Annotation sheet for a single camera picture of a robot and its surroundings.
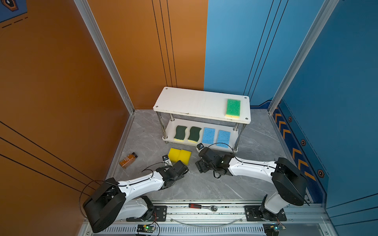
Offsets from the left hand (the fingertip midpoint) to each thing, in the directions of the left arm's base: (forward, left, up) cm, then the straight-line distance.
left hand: (177, 172), depth 87 cm
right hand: (+5, -14, +5) cm, 16 cm away
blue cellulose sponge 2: (+22, -20, +8) cm, 30 cm away
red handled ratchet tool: (-19, -20, +2) cm, 27 cm away
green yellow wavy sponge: (+23, -10, +8) cm, 26 cm away
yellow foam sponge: (+11, +3, +1) cm, 12 cm away
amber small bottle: (+6, +30, +3) cm, 31 cm away
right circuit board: (-27, -48, 0) cm, 55 cm away
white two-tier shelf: (+14, -17, +33) cm, 40 cm away
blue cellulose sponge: (+21, -29, +8) cm, 37 cm away
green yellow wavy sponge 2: (+24, -1, +8) cm, 25 cm away
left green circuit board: (-27, +11, -1) cm, 29 cm away
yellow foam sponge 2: (+10, -5, +2) cm, 11 cm away
